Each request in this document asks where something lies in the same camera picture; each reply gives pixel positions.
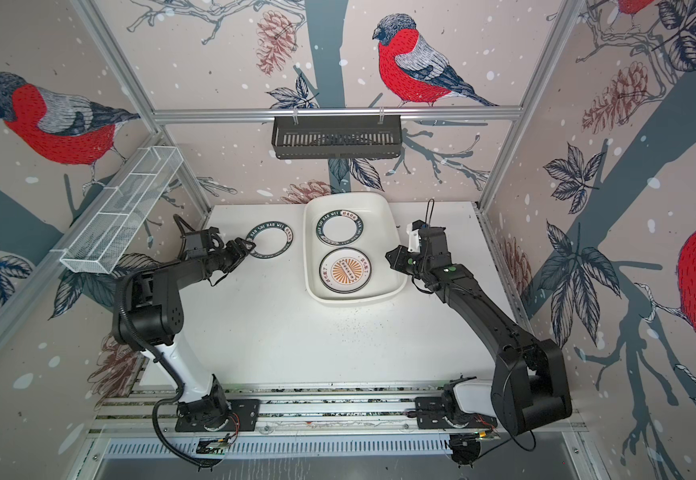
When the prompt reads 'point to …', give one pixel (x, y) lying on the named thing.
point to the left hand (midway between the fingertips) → (247, 247)
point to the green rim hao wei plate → (340, 227)
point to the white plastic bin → (380, 234)
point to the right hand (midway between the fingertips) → (385, 257)
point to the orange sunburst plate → (345, 270)
